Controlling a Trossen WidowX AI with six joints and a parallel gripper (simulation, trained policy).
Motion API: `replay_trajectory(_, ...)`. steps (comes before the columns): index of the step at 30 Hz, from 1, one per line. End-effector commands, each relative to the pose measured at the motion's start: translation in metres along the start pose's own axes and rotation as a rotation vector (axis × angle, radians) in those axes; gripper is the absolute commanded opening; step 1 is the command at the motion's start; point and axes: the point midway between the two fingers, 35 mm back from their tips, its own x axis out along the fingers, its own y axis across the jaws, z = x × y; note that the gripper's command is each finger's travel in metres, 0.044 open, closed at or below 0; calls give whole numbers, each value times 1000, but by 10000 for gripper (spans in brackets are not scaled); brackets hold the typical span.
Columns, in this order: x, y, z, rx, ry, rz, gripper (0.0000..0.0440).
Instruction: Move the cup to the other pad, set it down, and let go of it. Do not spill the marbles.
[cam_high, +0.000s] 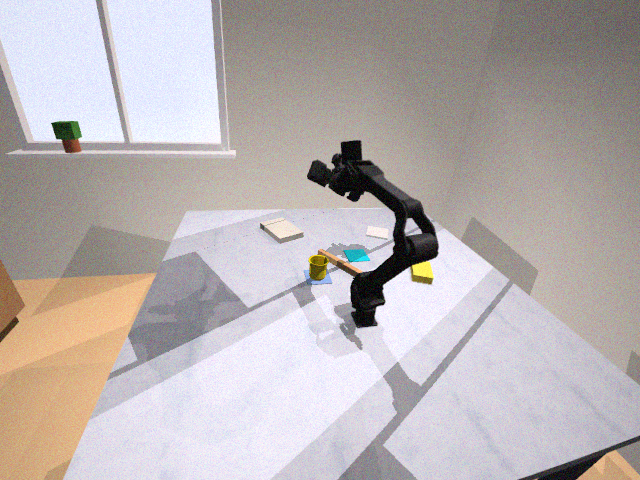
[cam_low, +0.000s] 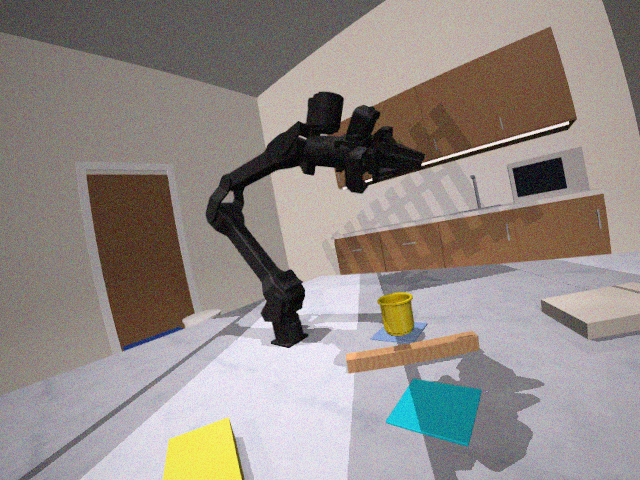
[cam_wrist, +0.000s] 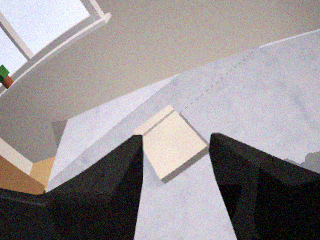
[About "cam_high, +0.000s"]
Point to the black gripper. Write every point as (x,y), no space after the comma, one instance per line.
(319,173)

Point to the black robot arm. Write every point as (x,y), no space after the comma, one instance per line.
(366,289)

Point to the tan wooden bar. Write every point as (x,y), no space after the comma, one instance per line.
(340,263)

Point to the cream flat block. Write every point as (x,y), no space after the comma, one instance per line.
(281,230)

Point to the yellow cup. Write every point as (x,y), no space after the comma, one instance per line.
(318,267)

